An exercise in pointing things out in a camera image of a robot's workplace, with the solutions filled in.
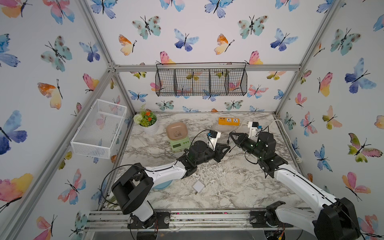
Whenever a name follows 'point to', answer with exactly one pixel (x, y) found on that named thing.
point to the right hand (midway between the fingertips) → (230, 132)
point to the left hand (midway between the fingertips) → (230, 146)
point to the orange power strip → (229, 121)
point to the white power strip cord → (297, 158)
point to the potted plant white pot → (147, 120)
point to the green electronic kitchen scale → (180, 145)
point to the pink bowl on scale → (177, 130)
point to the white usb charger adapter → (198, 186)
